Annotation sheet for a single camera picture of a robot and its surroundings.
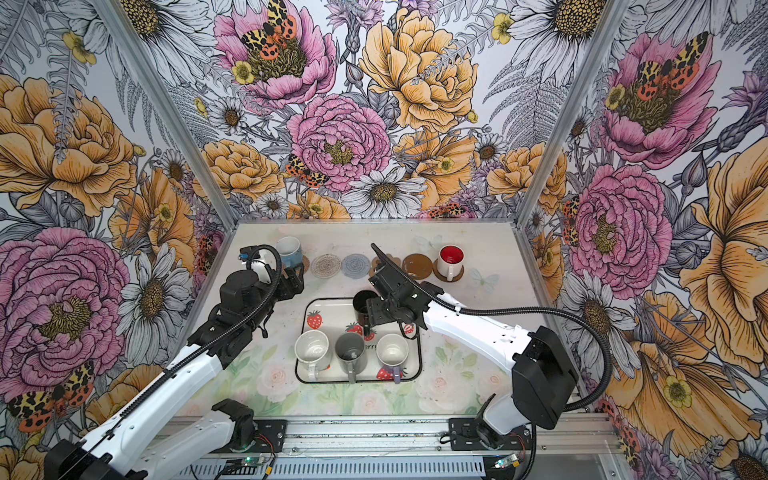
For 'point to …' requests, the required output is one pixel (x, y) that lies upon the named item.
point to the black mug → (360, 304)
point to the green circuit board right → (508, 461)
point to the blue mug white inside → (290, 250)
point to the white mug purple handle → (393, 350)
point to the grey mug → (351, 354)
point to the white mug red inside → (450, 259)
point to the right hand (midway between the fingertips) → (383, 318)
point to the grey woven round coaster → (355, 265)
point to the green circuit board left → (252, 461)
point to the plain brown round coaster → (443, 277)
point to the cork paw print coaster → (376, 263)
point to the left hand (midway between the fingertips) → (290, 276)
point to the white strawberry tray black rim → (332, 346)
